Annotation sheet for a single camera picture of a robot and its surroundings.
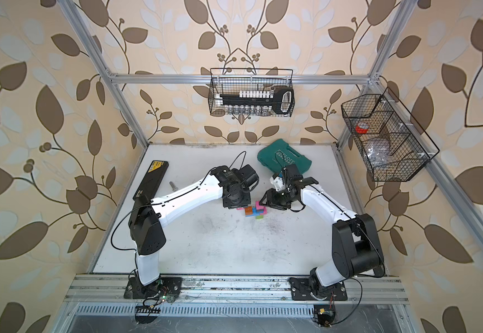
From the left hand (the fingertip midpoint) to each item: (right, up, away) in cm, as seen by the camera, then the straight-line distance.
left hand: (243, 202), depth 82 cm
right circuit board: (+29, -37, -11) cm, 48 cm away
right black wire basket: (+54, +22, -9) cm, 59 cm away
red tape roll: (+46, +29, 0) cm, 54 cm away
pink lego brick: (+6, -2, +3) cm, 7 cm away
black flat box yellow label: (-48, +7, +23) cm, 53 cm away
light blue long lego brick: (+5, -6, +7) cm, 10 cm away
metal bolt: (-35, +3, +21) cm, 41 cm away
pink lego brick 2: (+9, -5, +8) cm, 13 cm away
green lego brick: (+7, -8, +10) cm, 15 cm away
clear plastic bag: (+48, +19, -9) cm, 53 cm away
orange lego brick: (+2, -4, +5) cm, 7 cm away
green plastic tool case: (+18, +21, +28) cm, 39 cm away
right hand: (+9, -2, +5) cm, 11 cm away
